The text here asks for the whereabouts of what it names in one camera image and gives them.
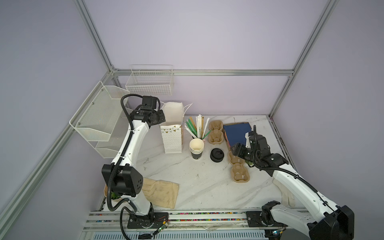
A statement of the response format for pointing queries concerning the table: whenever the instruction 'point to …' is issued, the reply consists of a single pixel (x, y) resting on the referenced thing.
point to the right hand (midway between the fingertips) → (231, 149)
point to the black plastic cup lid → (217, 155)
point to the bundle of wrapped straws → (197, 130)
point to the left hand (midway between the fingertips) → (159, 119)
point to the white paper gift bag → (172, 129)
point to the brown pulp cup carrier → (216, 136)
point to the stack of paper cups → (196, 145)
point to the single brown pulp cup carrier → (239, 172)
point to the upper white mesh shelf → (96, 118)
